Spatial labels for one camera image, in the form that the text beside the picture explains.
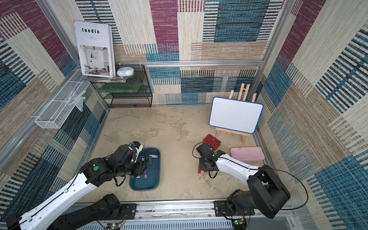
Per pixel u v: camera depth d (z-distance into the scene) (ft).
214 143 3.24
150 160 2.94
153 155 3.01
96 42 2.51
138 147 2.18
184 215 2.39
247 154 3.03
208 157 2.10
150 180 2.35
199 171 2.85
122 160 1.75
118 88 3.23
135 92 3.08
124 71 2.87
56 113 2.36
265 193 1.38
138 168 2.05
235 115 2.99
